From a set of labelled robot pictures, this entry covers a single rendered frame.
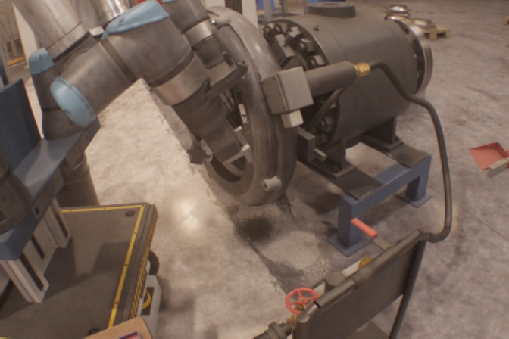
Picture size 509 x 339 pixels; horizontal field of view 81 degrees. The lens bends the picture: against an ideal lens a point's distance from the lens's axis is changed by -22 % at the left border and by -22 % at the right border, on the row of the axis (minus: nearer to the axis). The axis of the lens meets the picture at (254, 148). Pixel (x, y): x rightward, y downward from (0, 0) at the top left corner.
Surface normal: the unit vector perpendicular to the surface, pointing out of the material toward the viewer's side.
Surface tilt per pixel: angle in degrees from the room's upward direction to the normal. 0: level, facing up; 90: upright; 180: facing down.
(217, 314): 0
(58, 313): 0
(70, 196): 93
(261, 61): 53
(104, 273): 0
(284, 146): 91
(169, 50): 85
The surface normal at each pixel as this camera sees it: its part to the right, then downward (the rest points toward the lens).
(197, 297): -0.11, -0.87
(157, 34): 0.61, 0.23
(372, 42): 0.33, -0.29
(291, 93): 0.44, 0.00
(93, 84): 0.36, 0.25
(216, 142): 0.06, 0.29
